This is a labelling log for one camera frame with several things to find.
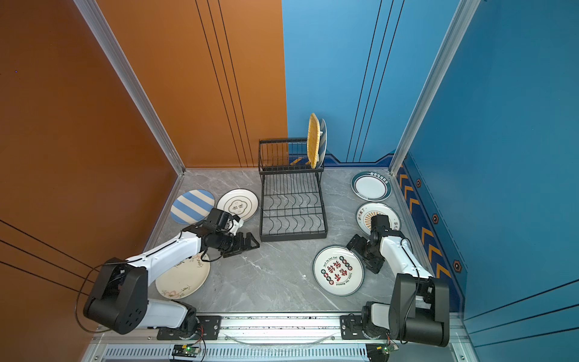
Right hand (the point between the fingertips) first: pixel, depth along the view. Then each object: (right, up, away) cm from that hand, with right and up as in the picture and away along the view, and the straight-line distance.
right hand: (356, 254), depth 87 cm
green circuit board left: (-59, -26, -16) cm, 66 cm away
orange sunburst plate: (+7, +12, +13) cm, 19 cm away
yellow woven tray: (-16, +46, +8) cm, 49 cm away
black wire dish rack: (-26, +21, +19) cm, 38 cm away
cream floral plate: (-65, -8, -5) cm, 65 cm away
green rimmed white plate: (+15, +27, +26) cm, 41 cm away
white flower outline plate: (-51, +20, +19) cm, 58 cm away
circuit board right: (+2, -26, -17) cm, 31 cm away
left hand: (-40, +4, 0) cm, 41 cm away
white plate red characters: (-7, -6, -2) cm, 9 cm away
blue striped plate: (-73, +17, +18) cm, 77 cm away
